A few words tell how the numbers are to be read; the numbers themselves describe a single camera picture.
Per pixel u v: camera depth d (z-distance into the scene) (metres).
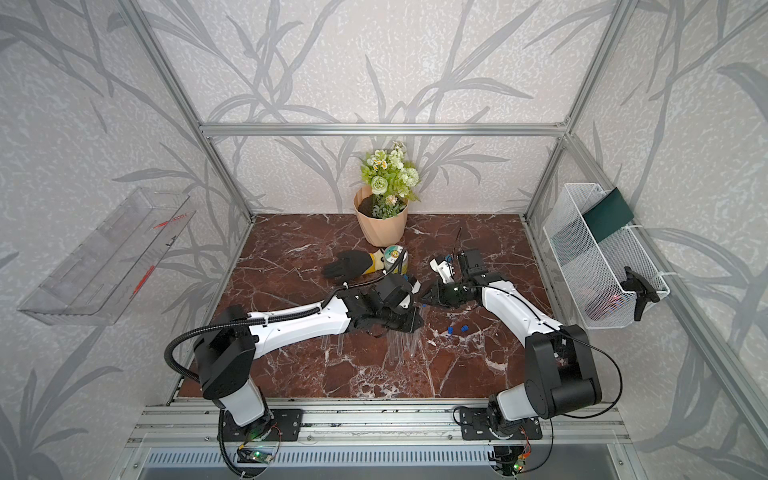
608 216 0.71
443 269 0.81
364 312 0.61
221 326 0.43
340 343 0.87
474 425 0.73
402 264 1.00
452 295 0.74
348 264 1.02
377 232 1.02
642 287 0.55
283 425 0.73
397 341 0.87
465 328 0.89
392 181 0.94
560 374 0.43
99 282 0.65
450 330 0.89
